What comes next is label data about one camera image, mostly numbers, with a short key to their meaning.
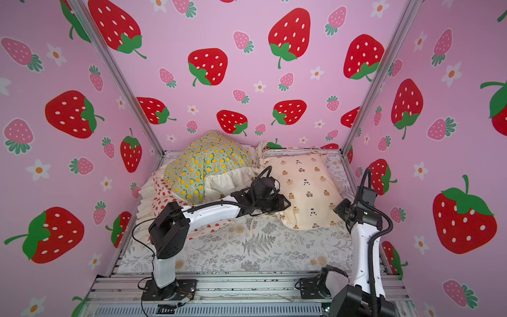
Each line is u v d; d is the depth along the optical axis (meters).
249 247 0.85
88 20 0.70
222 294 0.73
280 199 0.75
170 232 0.48
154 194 1.01
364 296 0.39
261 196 0.68
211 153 0.87
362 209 0.57
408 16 0.70
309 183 0.91
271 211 0.77
